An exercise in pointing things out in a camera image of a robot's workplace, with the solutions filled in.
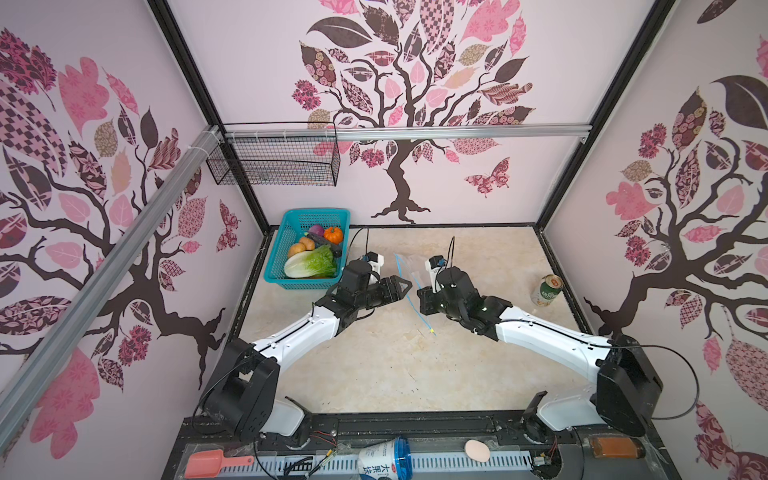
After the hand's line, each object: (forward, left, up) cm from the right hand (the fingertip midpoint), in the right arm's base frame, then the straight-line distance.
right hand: (417, 288), depth 82 cm
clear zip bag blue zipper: (+5, +2, +2) cm, 6 cm away
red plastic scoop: (-39, +50, -13) cm, 64 cm away
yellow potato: (+24, +42, -10) cm, 50 cm away
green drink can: (+4, -41, -8) cm, 42 cm away
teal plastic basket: (+37, +46, -11) cm, 60 cm away
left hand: (0, +3, -1) cm, 3 cm away
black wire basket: (+41, +43, +17) cm, 62 cm away
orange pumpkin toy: (+34, +29, -13) cm, 47 cm away
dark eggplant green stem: (+25, +28, -11) cm, 39 cm away
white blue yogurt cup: (-39, +9, -9) cm, 41 cm away
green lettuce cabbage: (+16, +32, -7) cm, 37 cm away
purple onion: (+36, +36, -12) cm, 52 cm away
